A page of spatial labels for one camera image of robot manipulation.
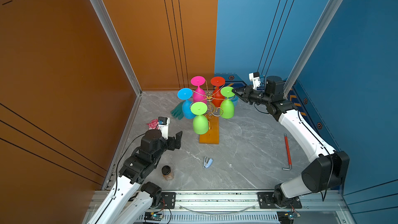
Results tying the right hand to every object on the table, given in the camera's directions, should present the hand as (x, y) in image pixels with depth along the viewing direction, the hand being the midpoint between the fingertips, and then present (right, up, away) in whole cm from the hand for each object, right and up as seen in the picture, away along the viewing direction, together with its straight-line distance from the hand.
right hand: (231, 91), depth 74 cm
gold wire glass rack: (-7, -10, +9) cm, 15 cm away
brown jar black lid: (-32, -39, +1) cm, 50 cm away
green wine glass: (-1, -9, +6) cm, 11 cm away
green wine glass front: (-15, -15, 0) cm, 21 cm away
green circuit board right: (+25, -58, -3) cm, 63 cm away
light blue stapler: (-11, -38, +10) cm, 40 cm away
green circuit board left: (-36, -58, -3) cm, 68 cm away
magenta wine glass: (-16, -1, +9) cm, 18 cm away
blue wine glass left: (-22, -1, 0) cm, 22 cm away
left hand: (-28, -18, -1) cm, 33 cm away
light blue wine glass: (+1, -4, -1) cm, 4 cm away
